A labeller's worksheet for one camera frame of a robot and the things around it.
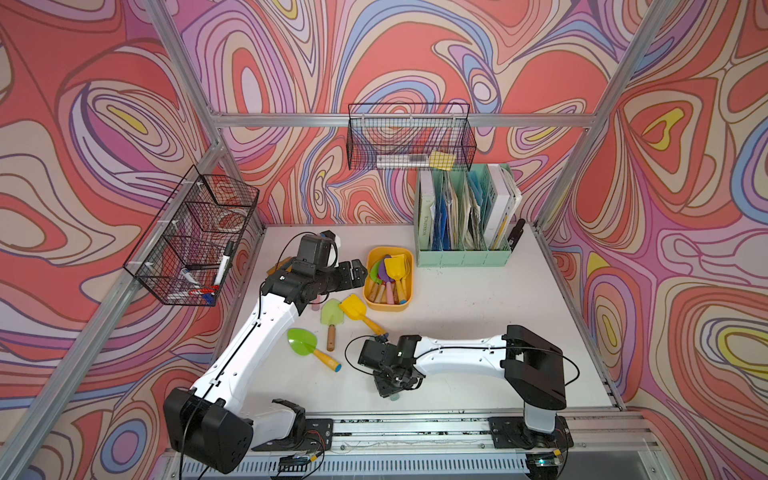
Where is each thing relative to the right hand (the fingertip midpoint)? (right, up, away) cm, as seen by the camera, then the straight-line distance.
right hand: (391, 395), depth 79 cm
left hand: (-9, +33, -3) cm, 34 cm away
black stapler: (+51, +46, +38) cm, 79 cm away
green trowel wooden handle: (-6, +26, +19) cm, 33 cm away
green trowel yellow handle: (-26, +11, +9) cm, 29 cm away
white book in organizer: (+38, +53, +17) cm, 67 cm away
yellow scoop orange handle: (-12, +20, +17) cm, 29 cm away
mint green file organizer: (+24, +50, +18) cm, 59 cm away
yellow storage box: (-6, +38, +28) cm, 47 cm away
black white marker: (-39, +38, -10) cm, 55 cm away
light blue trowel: (+1, 0, -2) cm, 2 cm away
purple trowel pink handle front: (-2, +30, +22) cm, 37 cm away
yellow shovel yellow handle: (+2, +34, +25) cm, 42 cm away
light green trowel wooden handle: (-19, +18, +16) cm, 31 cm away
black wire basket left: (-52, +38, -6) cm, 64 cm away
